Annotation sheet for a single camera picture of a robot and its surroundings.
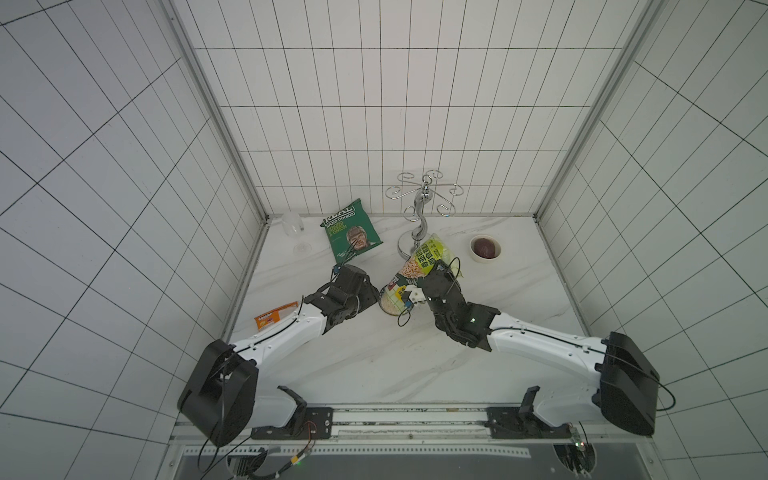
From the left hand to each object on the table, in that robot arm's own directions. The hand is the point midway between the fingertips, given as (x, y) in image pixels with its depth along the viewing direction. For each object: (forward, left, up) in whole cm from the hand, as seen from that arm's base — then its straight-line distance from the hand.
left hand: (368, 300), depth 86 cm
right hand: (+4, -18, +15) cm, 24 cm away
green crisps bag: (+29, +8, -2) cm, 30 cm away
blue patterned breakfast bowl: (-3, -7, +4) cm, 9 cm away
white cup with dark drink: (+22, -40, -3) cm, 46 cm away
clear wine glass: (+26, +27, +4) cm, 38 cm away
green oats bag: (+6, -16, +14) cm, 21 cm away
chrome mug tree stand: (+26, -14, -5) cm, 30 cm away
